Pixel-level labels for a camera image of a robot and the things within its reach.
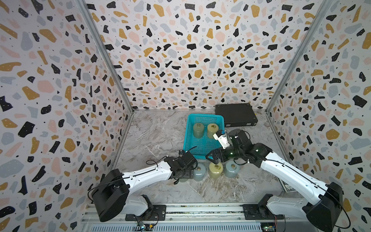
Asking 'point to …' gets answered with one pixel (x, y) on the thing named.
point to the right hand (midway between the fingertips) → (211, 155)
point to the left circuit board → (145, 227)
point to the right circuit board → (268, 226)
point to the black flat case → (236, 114)
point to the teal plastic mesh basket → (200, 147)
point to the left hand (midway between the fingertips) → (187, 173)
